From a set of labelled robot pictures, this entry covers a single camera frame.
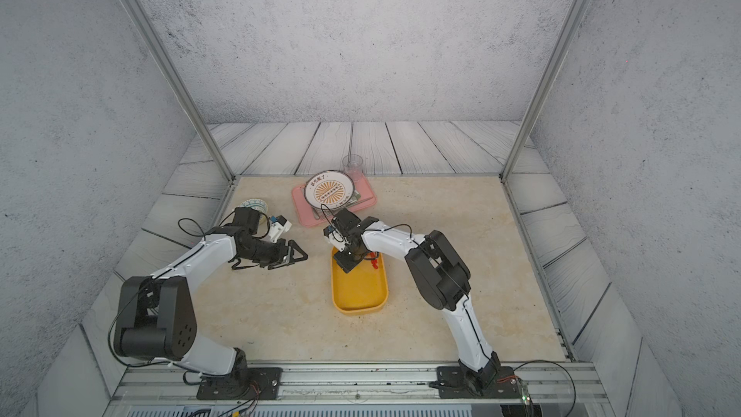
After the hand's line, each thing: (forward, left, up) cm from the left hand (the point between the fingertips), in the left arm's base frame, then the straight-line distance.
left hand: (302, 258), depth 86 cm
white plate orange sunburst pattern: (+35, -4, -7) cm, 35 cm away
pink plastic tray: (+24, +3, -9) cm, 25 cm away
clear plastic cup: (+44, -13, -4) cm, 46 cm away
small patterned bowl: (+26, +22, -6) cm, 34 cm away
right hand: (+2, -12, -7) cm, 14 cm away
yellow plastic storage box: (-7, -17, -8) cm, 20 cm away
